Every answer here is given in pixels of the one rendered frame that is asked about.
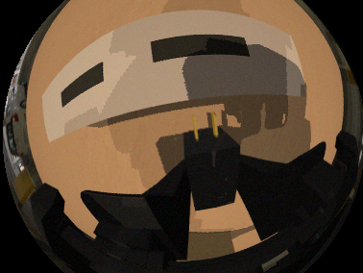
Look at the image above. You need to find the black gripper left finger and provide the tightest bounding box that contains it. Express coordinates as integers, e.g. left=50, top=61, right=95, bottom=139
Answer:
left=81, top=160, right=192, bottom=261

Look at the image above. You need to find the black two-prong plug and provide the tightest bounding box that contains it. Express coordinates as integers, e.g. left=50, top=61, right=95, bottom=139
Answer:
left=183, top=111, right=240, bottom=212

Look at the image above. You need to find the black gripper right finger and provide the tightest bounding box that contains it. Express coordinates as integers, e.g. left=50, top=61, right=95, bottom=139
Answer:
left=236, top=141, right=326, bottom=241

